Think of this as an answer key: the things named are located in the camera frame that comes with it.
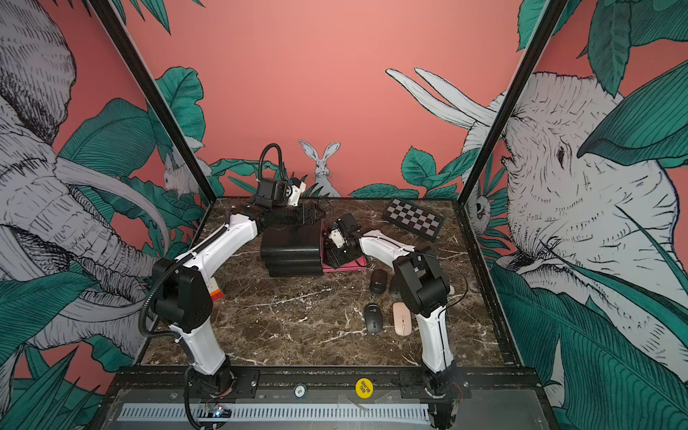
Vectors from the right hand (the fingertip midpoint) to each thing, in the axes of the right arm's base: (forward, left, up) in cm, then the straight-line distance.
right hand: (335, 254), depth 97 cm
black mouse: (-9, -16, -3) cm, 18 cm away
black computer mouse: (-22, -13, -4) cm, 26 cm away
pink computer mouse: (-23, -23, -3) cm, 32 cm away
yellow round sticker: (-42, -10, -4) cm, 43 cm away
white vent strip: (-47, +12, -4) cm, 49 cm away
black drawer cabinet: (-7, +13, +13) cm, 19 cm away
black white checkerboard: (+20, -32, -2) cm, 38 cm away
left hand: (+5, +5, +18) cm, 20 cm away
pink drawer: (-8, -8, +7) cm, 14 cm away
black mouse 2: (-12, -22, -3) cm, 25 cm away
